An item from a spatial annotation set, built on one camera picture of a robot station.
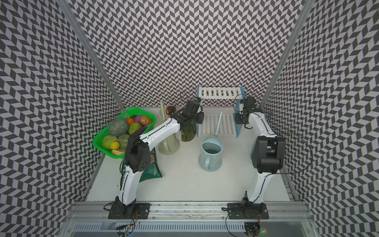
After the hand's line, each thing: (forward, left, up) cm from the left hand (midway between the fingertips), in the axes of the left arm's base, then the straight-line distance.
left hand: (200, 115), depth 92 cm
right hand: (-1, -26, -5) cm, 26 cm away
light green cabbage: (-3, +44, -8) cm, 45 cm away
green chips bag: (-31, +27, -11) cm, 43 cm away
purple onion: (+5, +44, -9) cm, 45 cm away
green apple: (-13, +49, -9) cm, 51 cm away
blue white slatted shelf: (+1, -8, +13) cm, 15 cm away
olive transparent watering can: (-6, +8, -10) cm, 14 cm away
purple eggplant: (-7, +40, -8) cm, 41 cm away
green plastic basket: (+10, +51, -8) cm, 52 cm away
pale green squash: (-12, +59, -8) cm, 60 cm away
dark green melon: (-6, +51, -4) cm, 52 cm away
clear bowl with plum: (+17, +23, -12) cm, 31 cm away
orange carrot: (+4, +49, -9) cm, 50 cm away
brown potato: (+2, +37, -7) cm, 38 cm away
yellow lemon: (-17, +52, -7) cm, 55 cm away
